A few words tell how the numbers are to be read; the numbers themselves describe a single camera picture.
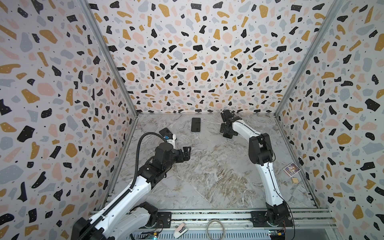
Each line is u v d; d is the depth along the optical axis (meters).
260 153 0.66
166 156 0.57
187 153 0.70
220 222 0.73
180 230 0.69
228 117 0.89
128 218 0.56
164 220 0.73
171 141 0.69
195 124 1.15
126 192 0.47
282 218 0.68
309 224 0.75
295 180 0.88
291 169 0.90
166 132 1.13
